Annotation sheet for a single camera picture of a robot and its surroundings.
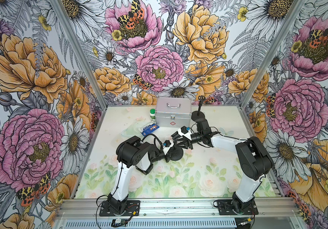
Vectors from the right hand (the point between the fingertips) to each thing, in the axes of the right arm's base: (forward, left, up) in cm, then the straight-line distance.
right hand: (175, 144), depth 86 cm
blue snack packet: (+17, +18, -7) cm, 26 cm away
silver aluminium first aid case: (+28, 0, -2) cm, 28 cm away
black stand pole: (0, +1, +8) cm, 8 cm away
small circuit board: (-35, +30, -11) cm, 48 cm away
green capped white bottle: (+27, +15, +1) cm, 30 cm away
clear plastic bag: (+20, +29, -11) cm, 37 cm away
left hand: (+1, -1, -10) cm, 10 cm away
